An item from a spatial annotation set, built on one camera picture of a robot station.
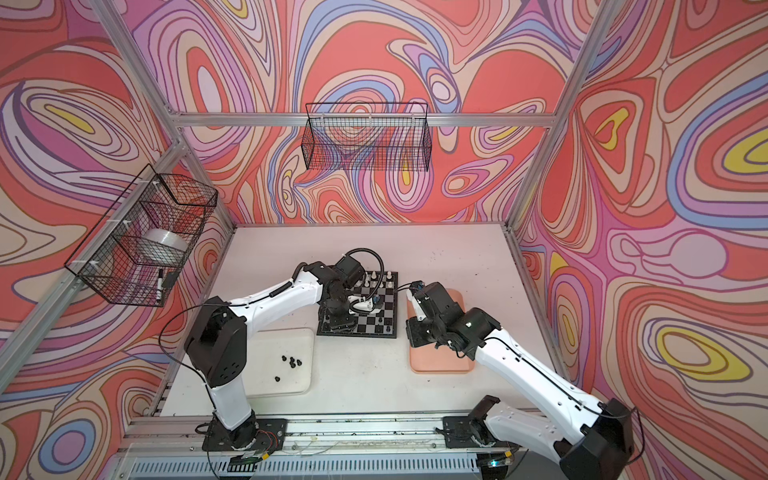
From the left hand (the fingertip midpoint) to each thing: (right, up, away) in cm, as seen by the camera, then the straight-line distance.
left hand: (353, 315), depth 87 cm
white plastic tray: (-21, -13, -3) cm, 25 cm away
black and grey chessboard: (+9, -3, +4) cm, 10 cm away
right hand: (+17, -3, -11) cm, 21 cm away
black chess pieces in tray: (-17, -13, -3) cm, 22 cm away
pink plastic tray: (+23, -13, 0) cm, 26 cm away
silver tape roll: (-45, +22, -14) cm, 52 cm away
